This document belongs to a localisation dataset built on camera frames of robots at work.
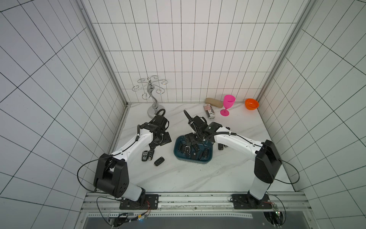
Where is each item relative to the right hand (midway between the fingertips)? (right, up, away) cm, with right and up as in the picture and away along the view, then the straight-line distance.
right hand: (192, 134), depth 87 cm
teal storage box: (+6, -12, +2) cm, 13 cm away
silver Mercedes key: (-2, -11, +3) cm, 11 cm away
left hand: (-19, -6, -2) cm, 20 cm away
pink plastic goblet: (+27, +23, +15) cm, 38 cm away
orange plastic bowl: (+51, +21, +28) cm, 61 cm away
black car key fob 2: (+9, -12, +3) cm, 15 cm away
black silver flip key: (-27, -13, +3) cm, 30 cm away
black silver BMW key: (-30, -13, +1) cm, 33 cm away
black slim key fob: (+27, +2, +16) cm, 32 cm away
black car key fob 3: (-21, -16, 0) cm, 26 cm away
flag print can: (+15, +15, +23) cm, 31 cm away
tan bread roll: (+21, +23, +31) cm, 44 cm away
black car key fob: (-8, -8, +5) cm, 12 cm away
